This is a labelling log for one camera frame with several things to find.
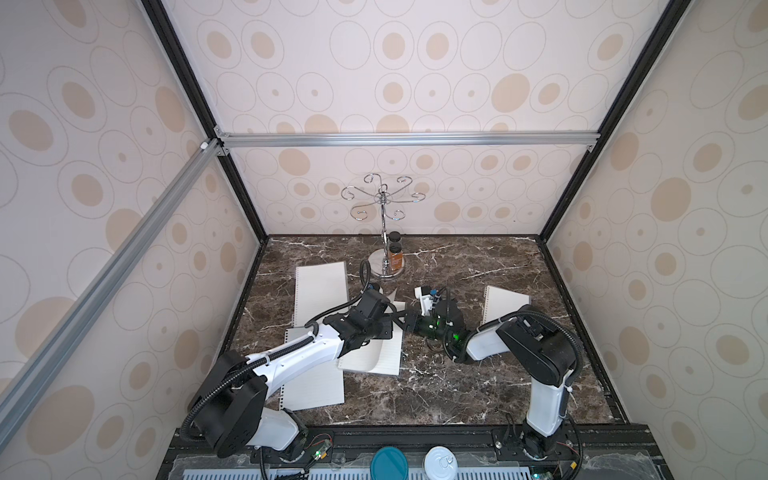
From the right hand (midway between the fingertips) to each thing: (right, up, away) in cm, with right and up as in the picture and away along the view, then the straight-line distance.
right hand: (401, 315), depth 89 cm
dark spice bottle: (-2, +25, +15) cm, 29 cm away
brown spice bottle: (-2, +18, +14) cm, 23 cm away
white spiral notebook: (-6, -10, -8) cm, 14 cm away
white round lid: (+8, -29, -22) cm, 38 cm away
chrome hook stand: (-8, +17, +21) cm, 28 cm away
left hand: (-1, -1, -5) cm, 5 cm away
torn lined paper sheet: (-22, -19, -6) cm, 30 cm away
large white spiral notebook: (-28, +7, +13) cm, 32 cm away
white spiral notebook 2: (+34, +2, +12) cm, 36 cm away
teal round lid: (-4, -28, -25) cm, 37 cm away
